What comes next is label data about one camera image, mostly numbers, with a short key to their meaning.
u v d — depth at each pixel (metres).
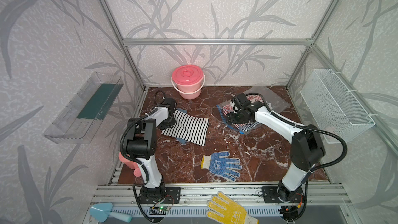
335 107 0.63
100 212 0.69
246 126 0.96
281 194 0.66
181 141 0.91
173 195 0.74
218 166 0.83
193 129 0.93
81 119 0.65
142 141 0.51
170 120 0.72
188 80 1.00
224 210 0.69
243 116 0.64
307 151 0.47
